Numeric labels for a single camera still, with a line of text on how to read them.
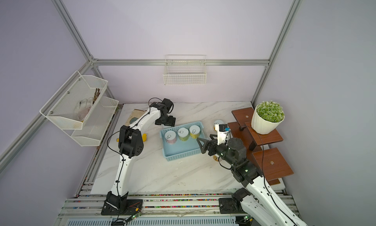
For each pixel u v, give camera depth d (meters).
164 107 0.78
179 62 0.91
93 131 0.91
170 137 0.95
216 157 0.88
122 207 0.65
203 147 0.62
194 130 0.98
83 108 0.78
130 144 0.62
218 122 1.03
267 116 0.67
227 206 0.73
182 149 0.95
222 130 0.60
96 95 0.81
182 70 0.96
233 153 0.52
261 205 0.58
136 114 1.15
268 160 0.75
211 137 0.73
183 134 0.96
